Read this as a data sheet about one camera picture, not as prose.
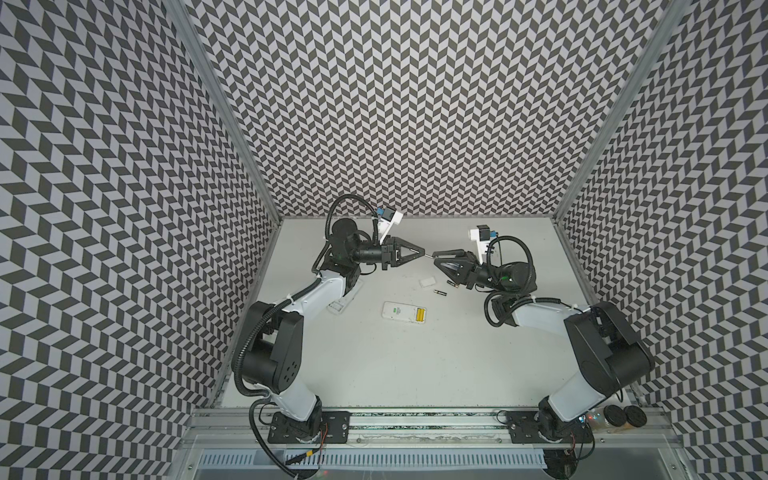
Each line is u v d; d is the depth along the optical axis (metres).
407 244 0.73
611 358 0.45
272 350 0.45
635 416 0.67
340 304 0.94
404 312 0.92
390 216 0.68
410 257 0.70
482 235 0.67
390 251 0.67
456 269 0.72
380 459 0.69
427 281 0.99
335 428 0.72
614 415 0.67
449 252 0.71
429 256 0.72
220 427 0.74
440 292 1.01
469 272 0.66
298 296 0.51
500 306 0.69
